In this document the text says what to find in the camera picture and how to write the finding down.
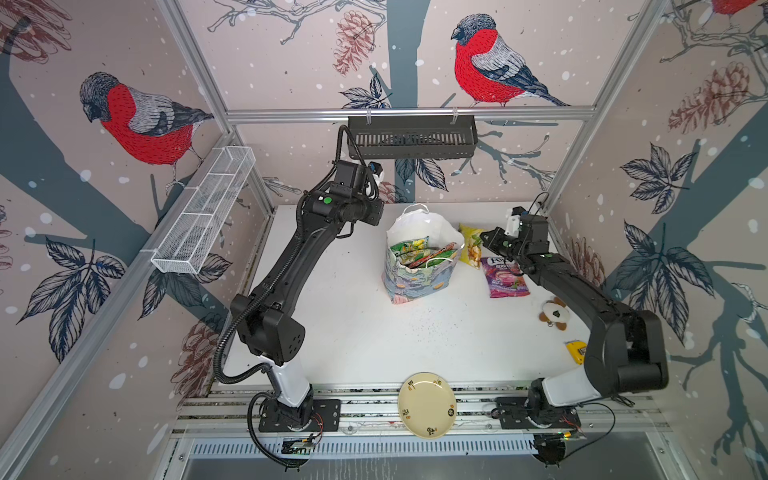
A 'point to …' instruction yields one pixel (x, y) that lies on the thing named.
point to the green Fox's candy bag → (412, 250)
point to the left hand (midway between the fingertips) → (377, 204)
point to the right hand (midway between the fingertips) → (480, 235)
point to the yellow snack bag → (471, 246)
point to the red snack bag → (433, 256)
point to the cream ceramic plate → (427, 405)
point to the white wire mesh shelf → (203, 209)
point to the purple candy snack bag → (505, 278)
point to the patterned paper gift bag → (416, 221)
